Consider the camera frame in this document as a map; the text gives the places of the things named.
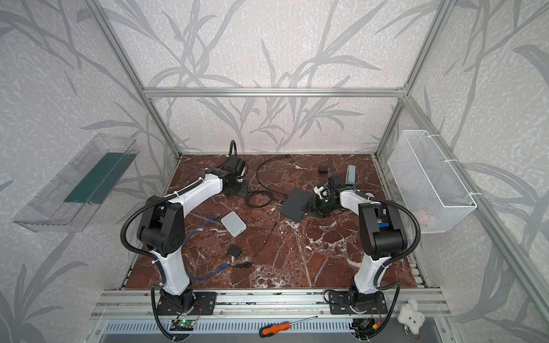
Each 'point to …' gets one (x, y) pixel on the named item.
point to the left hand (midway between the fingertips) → (246, 182)
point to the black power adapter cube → (235, 251)
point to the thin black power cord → (249, 264)
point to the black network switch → (295, 203)
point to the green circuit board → (182, 325)
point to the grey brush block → (350, 174)
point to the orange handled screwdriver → (273, 329)
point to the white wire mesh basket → (434, 195)
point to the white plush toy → (408, 314)
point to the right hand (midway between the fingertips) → (306, 205)
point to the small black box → (323, 170)
